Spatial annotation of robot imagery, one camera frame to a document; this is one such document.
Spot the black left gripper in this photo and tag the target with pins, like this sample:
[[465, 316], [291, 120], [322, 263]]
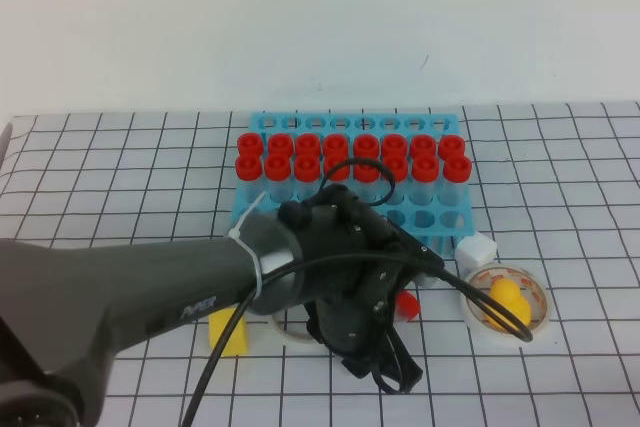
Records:
[[358, 261]]

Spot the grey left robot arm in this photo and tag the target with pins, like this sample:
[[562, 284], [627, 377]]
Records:
[[66, 314]]

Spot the blue test tube rack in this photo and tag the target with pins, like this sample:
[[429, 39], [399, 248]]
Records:
[[440, 219]]

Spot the white empty tape roll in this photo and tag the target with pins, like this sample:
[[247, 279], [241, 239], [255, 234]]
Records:
[[292, 337]]

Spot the yellow rubber duck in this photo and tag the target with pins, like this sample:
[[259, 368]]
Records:
[[507, 293]]

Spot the white foam cube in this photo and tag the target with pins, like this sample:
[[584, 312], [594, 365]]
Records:
[[475, 251]]

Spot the white tape roll under duck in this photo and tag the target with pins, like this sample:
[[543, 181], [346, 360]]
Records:
[[485, 326]]

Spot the yellow foam cube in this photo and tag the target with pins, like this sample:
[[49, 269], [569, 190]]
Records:
[[238, 343]]

